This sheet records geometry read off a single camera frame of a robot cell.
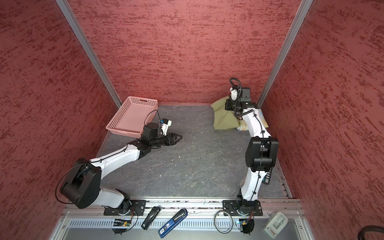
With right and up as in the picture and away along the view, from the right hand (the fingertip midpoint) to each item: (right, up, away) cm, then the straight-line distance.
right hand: (225, 105), depth 92 cm
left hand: (-28, -21, -8) cm, 36 cm away
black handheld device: (-40, -56, -24) cm, 73 cm away
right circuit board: (+7, -61, -21) cm, 65 cm away
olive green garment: (-1, -9, -2) cm, 9 cm away
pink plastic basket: (-69, -7, +21) cm, 72 cm away
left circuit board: (-56, -61, -20) cm, 85 cm away
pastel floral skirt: (+13, -13, +7) cm, 20 cm away
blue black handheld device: (-26, -54, -24) cm, 65 cm away
